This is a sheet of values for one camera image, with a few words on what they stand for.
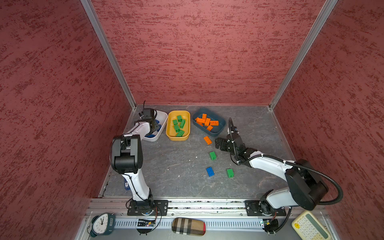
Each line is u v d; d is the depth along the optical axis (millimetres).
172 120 1100
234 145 670
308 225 682
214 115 1127
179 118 1100
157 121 1100
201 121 1095
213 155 901
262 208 647
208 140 999
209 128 1053
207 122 1072
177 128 1035
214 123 1067
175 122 1100
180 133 1027
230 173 850
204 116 1134
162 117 1100
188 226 668
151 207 678
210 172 850
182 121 1076
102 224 660
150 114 793
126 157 516
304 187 437
